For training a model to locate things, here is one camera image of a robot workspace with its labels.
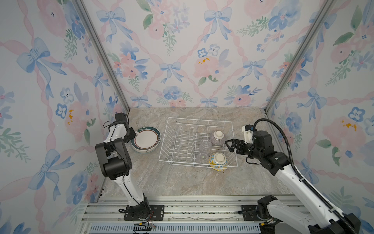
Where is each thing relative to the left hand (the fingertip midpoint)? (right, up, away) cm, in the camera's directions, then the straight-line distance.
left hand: (129, 136), depth 96 cm
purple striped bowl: (+59, -2, +1) cm, 59 cm away
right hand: (+62, -2, -19) cm, 65 cm away
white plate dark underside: (+11, -3, +2) cm, 12 cm away
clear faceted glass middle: (+50, -5, -8) cm, 50 cm away
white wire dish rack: (+42, -4, -1) cm, 42 cm away
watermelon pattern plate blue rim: (+11, -7, -1) cm, 13 cm away
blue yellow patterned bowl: (+57, -13, -10) cm, 59 cm away
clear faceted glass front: (+47, -11, -14) cm, 50 cm away
